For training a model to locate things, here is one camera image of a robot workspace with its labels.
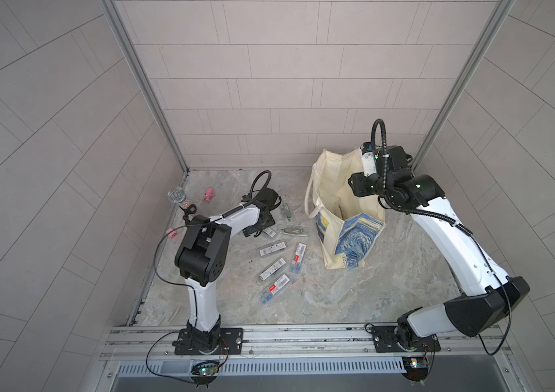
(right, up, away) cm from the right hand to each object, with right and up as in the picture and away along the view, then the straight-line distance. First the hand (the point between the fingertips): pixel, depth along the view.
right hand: (353, 177), depth 75 cm
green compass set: (-21, -13, +25) cm, 35 cm away
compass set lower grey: (-23, -30, +10) cm, 39 cm away
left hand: (-30, -17, +24) cm, 42 cm away
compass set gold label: (-27, -21, +19) cm, 39 cm away
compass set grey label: (-26, -26, +14) cm, 39 cm away
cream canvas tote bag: (-3, -14, -6) cm, 15 cm away
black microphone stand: (-53, -10, +3) cm, 54 cm away
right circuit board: (+16, -54, -7) cm, 57 cm away
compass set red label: (-18, -31, +11) cm, 37 cm away
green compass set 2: (-18, -20, +19) cm, 33 cm away
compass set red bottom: (-27, -38, +4) cm, 47 cm away
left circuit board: (-43, -53, -11) cm, 69 cm away
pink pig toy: (-55, -6, +29) cm, 62 cm away
